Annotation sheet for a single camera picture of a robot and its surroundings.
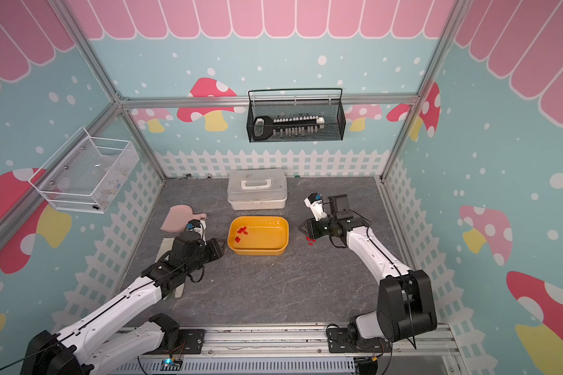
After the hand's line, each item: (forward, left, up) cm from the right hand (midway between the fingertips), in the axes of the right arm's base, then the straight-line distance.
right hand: (304, 225), depth 85 cm
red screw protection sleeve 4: (+7, +26, -13) cm, 30 cm away
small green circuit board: (-40, +43, -17) cm, 62 cm away
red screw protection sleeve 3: (+3, +27, -13) cm, 30 cm away
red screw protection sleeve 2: (+1, -3, -15) cm, 15 cm away
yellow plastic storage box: (+6, +19, -15) cm, 25 cm away
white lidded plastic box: (+20, +19, -2) cm, 28 cm away
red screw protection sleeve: (+2, -2, -14) cm, 14 cm away
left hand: (-7, +29, -2) cm, 29 cm away
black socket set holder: (+32, +14, +21) cm, 41 cm away
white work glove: (0, +57, -14) cm, 58 cm away
